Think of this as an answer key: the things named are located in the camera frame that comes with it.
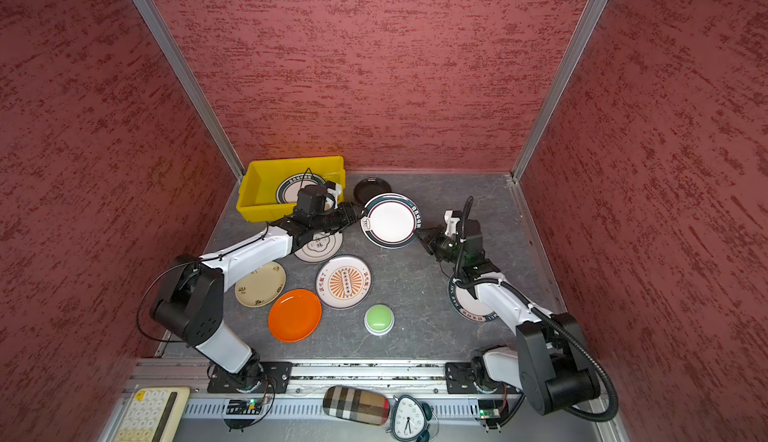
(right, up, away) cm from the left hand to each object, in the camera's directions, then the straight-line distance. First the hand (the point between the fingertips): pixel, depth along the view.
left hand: (365, 218), depth 87 cm
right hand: (+13, -5, -4) cm, 14 cm away
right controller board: (+32, -45, -16) cm, 58 cm away
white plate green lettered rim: (+30, -25, -2) cm, 39 cm away
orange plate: (-20, -27, -4) cm, 34 cm away
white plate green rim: (-33, +9, +26) cm, 43 cm away
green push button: (+4, -29, -4) cm, 29 cm away
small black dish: (-2, +10, +27) cm, 29 cm away
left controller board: (-29, -46, -15) cm, 56 cm away
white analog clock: (+12, -44, -21) cm, 50 cm away
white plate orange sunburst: (-8, -20, +5) cm, 22 cm away
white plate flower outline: (-15, -10, +12) cm, 22 cm away
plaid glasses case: (0, -43, -19) cm, 47 cm away
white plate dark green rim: (+8, 0, 0) cm, 8 cm away
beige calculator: (-47, -44, -19) cm, 68 cm away
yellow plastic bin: (-45, +11, +28) cm, 54 cm away
